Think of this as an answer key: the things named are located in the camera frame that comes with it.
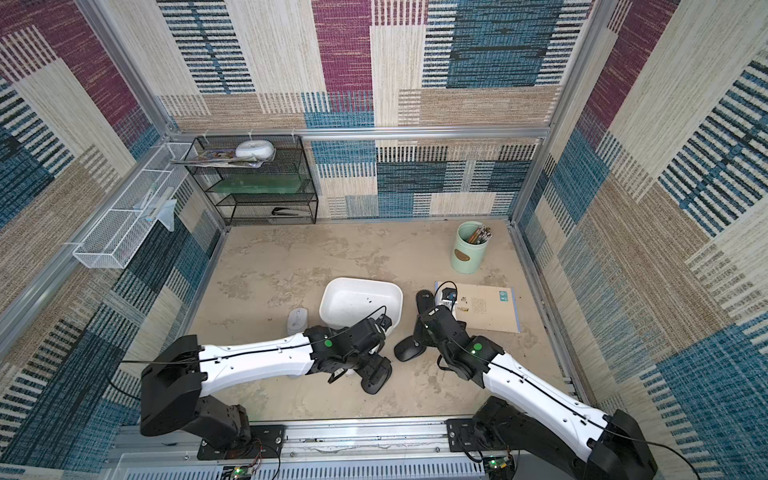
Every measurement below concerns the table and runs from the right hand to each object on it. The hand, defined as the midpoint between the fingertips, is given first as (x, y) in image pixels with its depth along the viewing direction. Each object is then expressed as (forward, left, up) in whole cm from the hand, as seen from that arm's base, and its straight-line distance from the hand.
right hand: (429, 318), depth 82 cm
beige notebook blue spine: (+9, -20, -11) cm, 24 cm away
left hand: (-9, +14, -5) cm, 17 cm away
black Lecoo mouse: (+11, 0, -9) cm, 14 cm away
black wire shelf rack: (+51, +67, -5) cm, 84 cm away
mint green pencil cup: (+23, -15, +2) cm, 28 cm away
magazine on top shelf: (+42, +60, +24) cm, 77 cm away
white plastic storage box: (+11, +24, -10) cm, 29 cm away
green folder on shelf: (+41, +51, +15) cm, 67 cm away
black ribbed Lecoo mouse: (-4, +6, -10) cm, 12 cm away
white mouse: (+4, +39, -8) cm, 40 cm away
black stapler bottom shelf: (+44, +48, 0) cm, 65 cm away
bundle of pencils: (+25, -18, +6) cm, 31 cm away
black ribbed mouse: (-15, +14, +3) cm, 21 cm away
